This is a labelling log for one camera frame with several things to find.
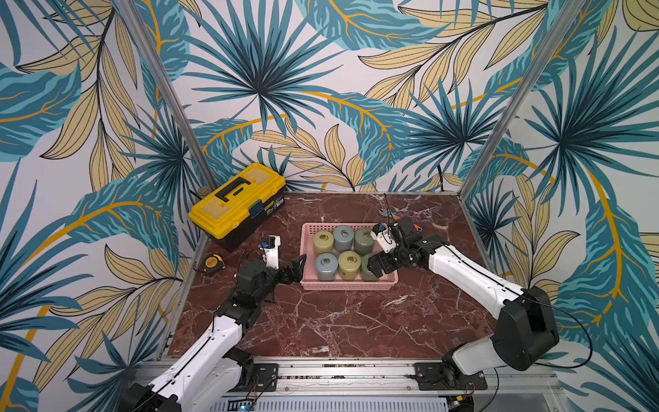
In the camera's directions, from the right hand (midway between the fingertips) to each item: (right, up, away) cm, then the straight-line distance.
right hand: (380, 259), depth 86 cm
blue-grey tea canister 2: (-18, -2, +2) cm, 18 cm away
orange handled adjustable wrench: (+9, +16, +28) cm, 33 cm away
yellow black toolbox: (-50, +18, +7) cm, 53 cm away
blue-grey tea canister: (-12, +6, +9) cm, 16 cm away
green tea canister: (-5, +5, +8) cm, 10 cm away
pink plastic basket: (-25, -9, +9) cm, 28 cm away
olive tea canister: (-20, +5, +7) cm, 21 cm away
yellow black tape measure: (-59, -3, +7) cm, 59 cm away
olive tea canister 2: (-10, -2, +2) cm, 11 cm away
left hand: (-28, +2, -6) cm, 29 cm away
